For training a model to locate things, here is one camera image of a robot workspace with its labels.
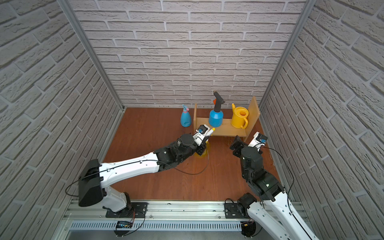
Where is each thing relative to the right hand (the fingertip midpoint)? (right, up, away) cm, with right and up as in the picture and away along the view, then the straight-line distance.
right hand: (239, 139), depth 69 cm
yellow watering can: (+7, +10, +23) cm, 26 cm away
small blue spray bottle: (-28, +10, +33) cm, 44 cm away
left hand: (-16, +4, +4) cm, 17 cm away
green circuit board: (-56, -43, +3) cm, 71 cm away
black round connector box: (+5, -44, +2) cm, 44 cm away
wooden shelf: (0, +3, +30) cm, 30 cm away
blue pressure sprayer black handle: (-8, +11, +25) cm, 29 cm away
